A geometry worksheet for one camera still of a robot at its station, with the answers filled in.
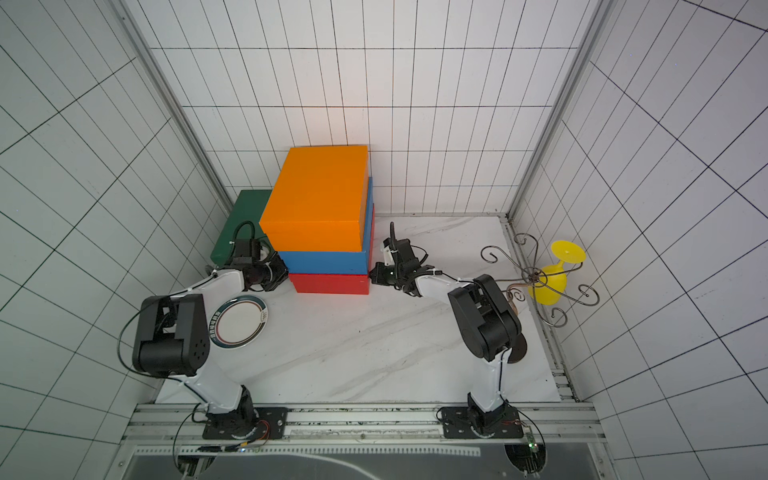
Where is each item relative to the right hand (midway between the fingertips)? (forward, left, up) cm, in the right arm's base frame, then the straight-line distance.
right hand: (371, 267), depth 95 cm
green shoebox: (-2, +34, +22) cm, 40 cm away
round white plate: (-20, +39, -4) cm, 44 cm away
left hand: (-3, +25, -1) cm, 26 cm away
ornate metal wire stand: (-17, -40, +23) cm, 49 cm away
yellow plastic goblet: (-18, -44, +22) cm, 52 cm away
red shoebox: (-7, +14, 0) cm, 15 cm away
